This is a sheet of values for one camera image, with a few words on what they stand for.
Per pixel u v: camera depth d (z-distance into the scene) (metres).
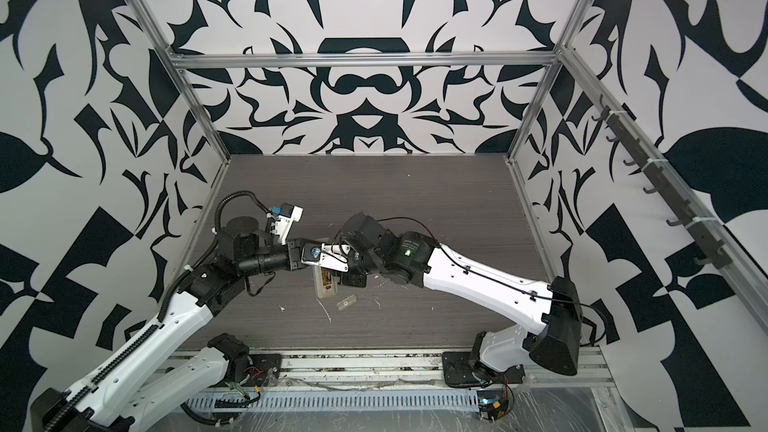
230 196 0.53
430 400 0.71
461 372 0.74
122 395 0.42
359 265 0.57
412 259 0.48
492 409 0.71
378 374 0.74
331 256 0.55
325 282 0.68
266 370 0.73
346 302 0.85
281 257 0.63
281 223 0.66
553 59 0.92
